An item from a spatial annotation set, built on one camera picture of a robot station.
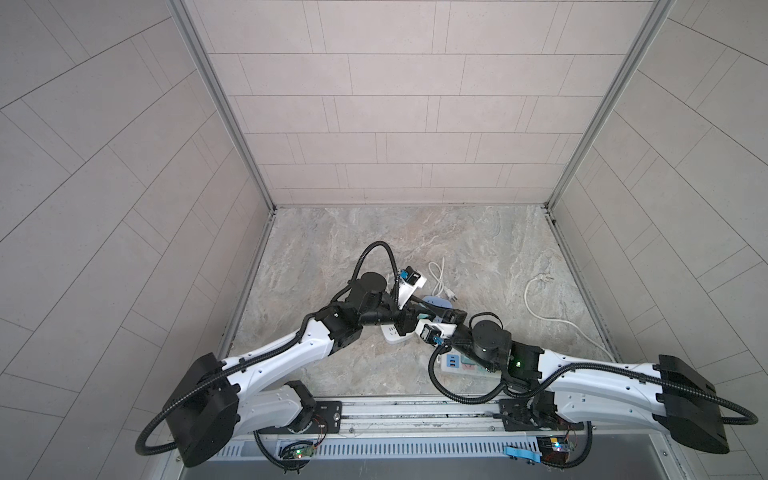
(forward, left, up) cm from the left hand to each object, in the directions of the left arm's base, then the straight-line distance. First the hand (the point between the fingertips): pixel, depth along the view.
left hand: (436, 314), depth 70 cm
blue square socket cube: (+11, -3, -17) cm, 20 cm away
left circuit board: (-26, +31, -15) cm, 43 cm away
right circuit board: (-25, -27, -18) cm, 41 cm away
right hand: (0, +4, -1) cm, 4 cm away
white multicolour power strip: (-7, -6, -15) cm, 17 cm away
